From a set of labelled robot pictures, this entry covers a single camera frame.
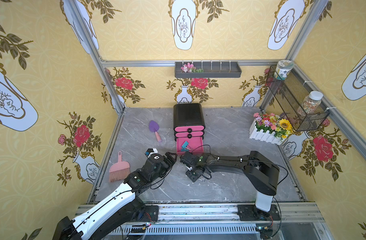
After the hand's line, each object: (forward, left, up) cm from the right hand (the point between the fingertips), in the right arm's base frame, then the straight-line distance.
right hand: (193, 169), depth 89 cm
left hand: (+1, +13, +14) cm, 19 cm away
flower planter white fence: (+21, -45, +16) cm, 52 cm away
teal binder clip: (+13, +7, +2) cm, 15 cm away
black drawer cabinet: (+26, +4, +15) cm, 30 cm away
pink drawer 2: (+19, +3, +10) cm, 21 cm away
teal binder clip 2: (+14, +4, +1) cm, 15 cm away
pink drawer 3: (+16, +2, +3) cm, 16 cm away
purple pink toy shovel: (+31, +30, 0) cm, 43 cm away
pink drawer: (+19, +3, +15) cm, 25 cm away
